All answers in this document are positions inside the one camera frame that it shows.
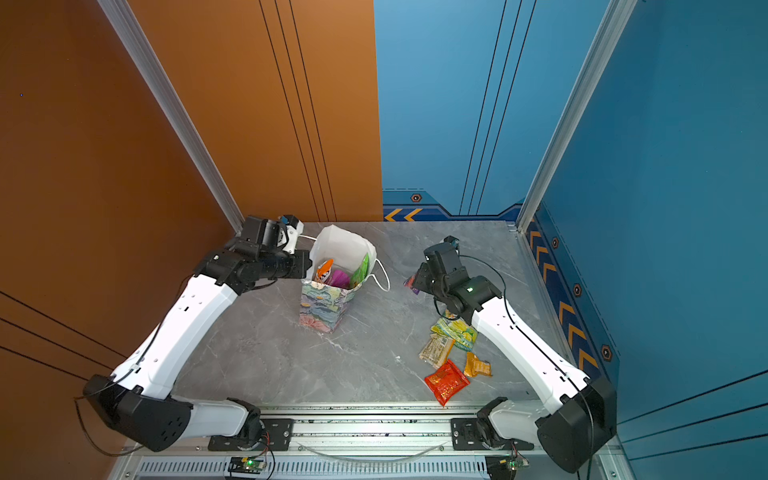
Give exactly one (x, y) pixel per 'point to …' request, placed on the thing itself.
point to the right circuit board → (503, 467)
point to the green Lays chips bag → (360, 273)
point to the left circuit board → (246, 465)
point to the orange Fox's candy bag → (323, 270)
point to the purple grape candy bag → (340, 279)
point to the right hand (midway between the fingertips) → (417, 274)
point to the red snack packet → (447, 382)
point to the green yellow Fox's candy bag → (462, 335)
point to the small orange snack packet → (473, 366)
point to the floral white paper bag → (322, 305)
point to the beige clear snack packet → (436, 349)
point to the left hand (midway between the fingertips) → (313, 259)
